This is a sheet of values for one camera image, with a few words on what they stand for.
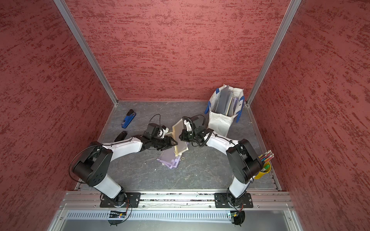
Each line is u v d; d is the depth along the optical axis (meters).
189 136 0.78
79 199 0.76
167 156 0.87
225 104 0.90
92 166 0.46
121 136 0.98
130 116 1.09
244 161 0.50
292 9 0.72
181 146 0.79
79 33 0.81
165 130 0.88
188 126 0.83
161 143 0.79
